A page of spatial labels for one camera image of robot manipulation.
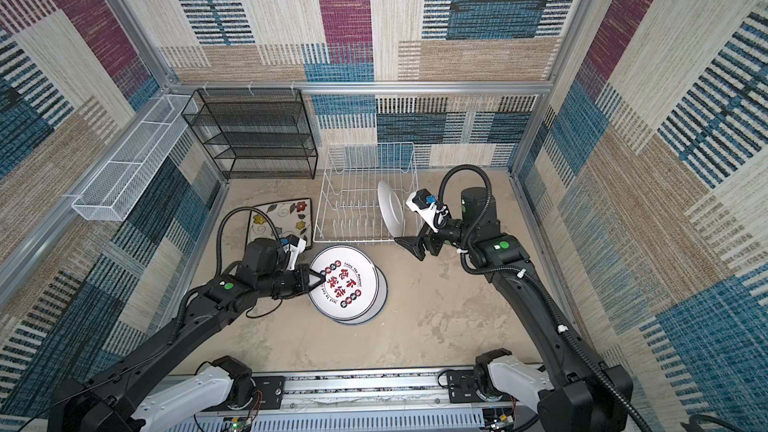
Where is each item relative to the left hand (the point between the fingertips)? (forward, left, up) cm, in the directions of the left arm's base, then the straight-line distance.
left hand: (326, 275), depth 77 cm
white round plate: (0, -6, -5) cm, 7 cm away
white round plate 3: (+22, -17, -1) cm, 28 cm away
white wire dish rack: (+28, -3, -8) cm, 30 cm away
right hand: (+7, -21, +12) cm, 25 cm away
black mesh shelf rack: (+55, +31, +2) cm, 63 cm away
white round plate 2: (-2, -14, -12) cm, 18 cm away
